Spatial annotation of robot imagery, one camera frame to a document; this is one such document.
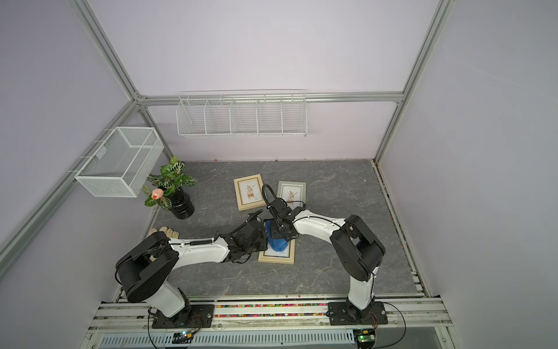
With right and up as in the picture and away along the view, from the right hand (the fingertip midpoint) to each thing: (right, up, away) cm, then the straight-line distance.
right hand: (276, 231), depth 92 cm
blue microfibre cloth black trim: (0, -3, -8) cm, 9 cm away
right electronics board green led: (+31, -32, -20) cm, 48 cm away
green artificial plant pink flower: (-39, +23, -10) cm, 46 cm away
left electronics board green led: (-30, -31, -20) cm, 48 cm away
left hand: (-4, -4, -2) cm, 6 cm away
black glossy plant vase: (-41, +11, +1) cm, 43 cm away
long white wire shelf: (-4, +53, +7) cm, 54 cm away
